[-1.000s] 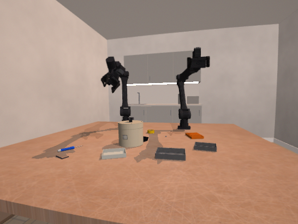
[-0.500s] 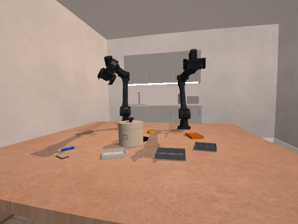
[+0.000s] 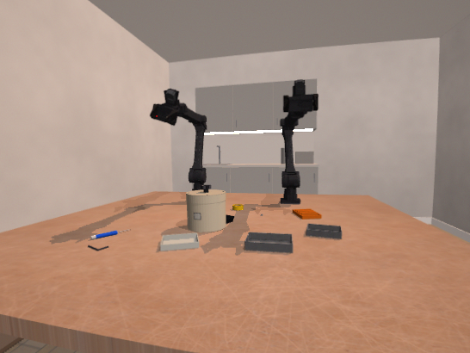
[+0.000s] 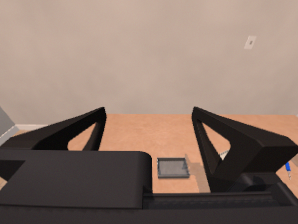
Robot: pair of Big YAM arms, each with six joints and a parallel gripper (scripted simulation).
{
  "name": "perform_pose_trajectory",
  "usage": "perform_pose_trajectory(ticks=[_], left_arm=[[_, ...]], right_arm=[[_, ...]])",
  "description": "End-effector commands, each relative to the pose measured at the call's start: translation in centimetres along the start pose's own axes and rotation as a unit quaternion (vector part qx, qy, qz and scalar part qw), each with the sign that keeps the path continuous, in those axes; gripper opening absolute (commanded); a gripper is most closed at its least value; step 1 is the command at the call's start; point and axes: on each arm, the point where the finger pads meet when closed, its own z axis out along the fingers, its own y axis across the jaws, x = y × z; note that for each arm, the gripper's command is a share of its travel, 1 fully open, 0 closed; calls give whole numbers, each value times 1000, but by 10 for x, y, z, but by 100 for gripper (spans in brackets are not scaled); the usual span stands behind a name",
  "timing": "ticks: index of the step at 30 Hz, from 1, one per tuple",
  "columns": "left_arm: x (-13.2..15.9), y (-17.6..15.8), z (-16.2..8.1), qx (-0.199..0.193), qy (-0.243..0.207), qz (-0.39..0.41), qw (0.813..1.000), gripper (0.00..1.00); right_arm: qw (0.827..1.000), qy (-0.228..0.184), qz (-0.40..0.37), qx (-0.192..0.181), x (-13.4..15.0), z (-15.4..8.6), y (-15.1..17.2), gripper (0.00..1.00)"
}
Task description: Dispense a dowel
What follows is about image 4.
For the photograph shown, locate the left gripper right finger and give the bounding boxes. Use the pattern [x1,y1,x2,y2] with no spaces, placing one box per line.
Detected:
[191,107,298,192]

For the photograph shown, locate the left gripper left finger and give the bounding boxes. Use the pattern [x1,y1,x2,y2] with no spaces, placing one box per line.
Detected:
[0,107,107,151]

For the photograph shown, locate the black square tray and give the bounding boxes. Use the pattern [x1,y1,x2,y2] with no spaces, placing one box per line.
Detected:
[157,157,190,179]

